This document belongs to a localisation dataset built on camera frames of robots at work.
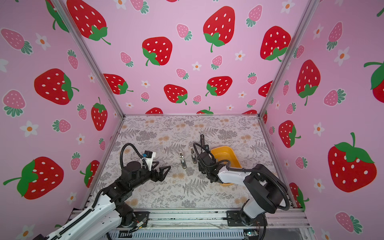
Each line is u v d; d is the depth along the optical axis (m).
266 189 0.45
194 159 0.95
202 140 1.04
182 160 0.93
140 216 0.75
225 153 0.98
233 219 0.73
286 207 0.40
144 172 0.64
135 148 0.65
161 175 0.69
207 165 0.68
